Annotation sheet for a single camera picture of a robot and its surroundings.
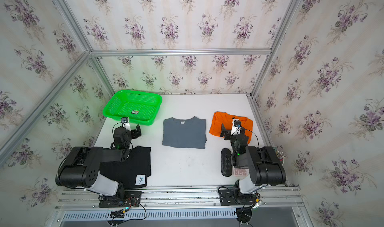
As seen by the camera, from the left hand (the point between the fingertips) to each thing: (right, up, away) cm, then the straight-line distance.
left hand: (133, 125), depth 93 cm
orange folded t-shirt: (+58, +4, +12) cm, 59 cm away
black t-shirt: (+4, -25, -10) cm, 27 cm away
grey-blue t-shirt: (+34, -6, +4) cm, 35 cm away
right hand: (+62, +1, -3) cm, 62 cm away
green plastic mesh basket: (-1, +11, +19) cm, 22 cm away
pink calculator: (+64, -24, -13) cm, 70 cm away
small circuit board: (0, -41, -21) cm, 46 cm away
